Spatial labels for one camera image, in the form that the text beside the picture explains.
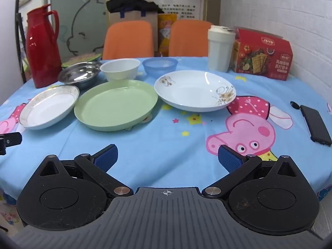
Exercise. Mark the white plate with worn rim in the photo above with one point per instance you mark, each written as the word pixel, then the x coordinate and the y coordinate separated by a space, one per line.
pixel 46 109

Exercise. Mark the blue translucent plastic bowl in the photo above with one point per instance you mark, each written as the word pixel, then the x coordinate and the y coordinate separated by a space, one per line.
pixel 159 67

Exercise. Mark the black framed whiteboard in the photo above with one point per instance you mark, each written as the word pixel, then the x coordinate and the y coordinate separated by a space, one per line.
pixel 17 5

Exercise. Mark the orange chair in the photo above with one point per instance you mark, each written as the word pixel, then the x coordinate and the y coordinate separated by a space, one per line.
pixel 189 39
pixel 127 40

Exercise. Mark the green plastic plate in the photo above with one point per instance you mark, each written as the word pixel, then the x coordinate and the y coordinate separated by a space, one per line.
pixel 114 103

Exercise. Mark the black smartphone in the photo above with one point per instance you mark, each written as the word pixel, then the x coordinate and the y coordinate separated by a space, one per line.
pixel 315 124

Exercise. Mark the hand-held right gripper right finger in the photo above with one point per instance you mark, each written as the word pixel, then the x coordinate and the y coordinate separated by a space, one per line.
pixel 229 158

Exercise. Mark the black cloth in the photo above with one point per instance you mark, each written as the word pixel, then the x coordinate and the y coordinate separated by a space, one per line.
pixel 132 5

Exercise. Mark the yellow snack bag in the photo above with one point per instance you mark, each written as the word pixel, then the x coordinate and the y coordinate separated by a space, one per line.
pixel 164 31

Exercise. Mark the blue cartoon printed tablecloth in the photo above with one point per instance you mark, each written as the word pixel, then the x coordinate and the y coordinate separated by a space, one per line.
pixel 181 134

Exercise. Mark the red thermos jug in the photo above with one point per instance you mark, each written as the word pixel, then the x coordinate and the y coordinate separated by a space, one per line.
pixel 41 51

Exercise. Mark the white plastic bowl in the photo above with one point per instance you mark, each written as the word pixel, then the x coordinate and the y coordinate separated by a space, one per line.
pixel 119 70

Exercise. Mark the framed wall poster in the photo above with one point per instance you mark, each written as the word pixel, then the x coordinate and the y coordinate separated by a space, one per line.
pixel 181 5

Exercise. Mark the red cracker box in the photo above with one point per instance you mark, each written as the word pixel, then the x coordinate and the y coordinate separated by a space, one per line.
pixel 262 57

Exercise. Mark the green instant noodle bowl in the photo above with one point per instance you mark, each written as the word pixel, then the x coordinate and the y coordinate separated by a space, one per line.
pixel 83 57

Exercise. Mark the stainless steel bowl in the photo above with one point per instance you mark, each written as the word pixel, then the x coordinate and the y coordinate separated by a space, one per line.
pixel 77 75

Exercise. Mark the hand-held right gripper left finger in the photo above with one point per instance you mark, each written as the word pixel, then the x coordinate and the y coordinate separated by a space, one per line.
pixel 107 158

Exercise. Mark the white tumbler with lid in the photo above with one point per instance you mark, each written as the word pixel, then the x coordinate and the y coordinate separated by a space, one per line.
pixel 219 51

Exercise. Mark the white floral ceramic plate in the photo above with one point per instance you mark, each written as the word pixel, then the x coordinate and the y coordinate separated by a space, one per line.
pixel 192 90

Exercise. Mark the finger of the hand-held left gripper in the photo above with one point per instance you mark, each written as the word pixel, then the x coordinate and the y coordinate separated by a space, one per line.
pixel 11 138

